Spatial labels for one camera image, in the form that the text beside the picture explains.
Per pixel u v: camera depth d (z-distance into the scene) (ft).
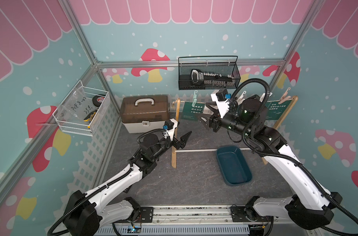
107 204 1.49
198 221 2.41
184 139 2.04
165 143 1.79
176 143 2.01
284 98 2.08
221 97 1.47
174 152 3.16
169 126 1.89
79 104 2.26
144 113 3.01
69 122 2.05
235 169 2.99
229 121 1.62
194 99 2.02
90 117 2.19
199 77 2.91
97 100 2.63
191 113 2.29
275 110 2.29
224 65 3.01
